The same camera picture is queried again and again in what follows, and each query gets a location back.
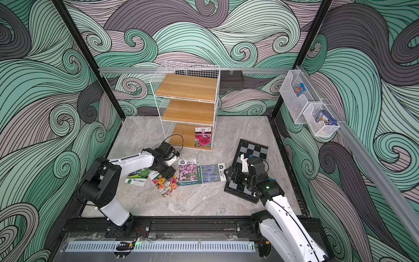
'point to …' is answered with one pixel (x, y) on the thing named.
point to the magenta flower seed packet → (203, 137)
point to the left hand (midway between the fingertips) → (167, 169)
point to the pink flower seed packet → (187, 172)
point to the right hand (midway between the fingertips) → (233, 173)
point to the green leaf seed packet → (138, 177)
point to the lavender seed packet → (213, 173)
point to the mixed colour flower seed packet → (166, 186)
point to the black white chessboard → (253, 149)
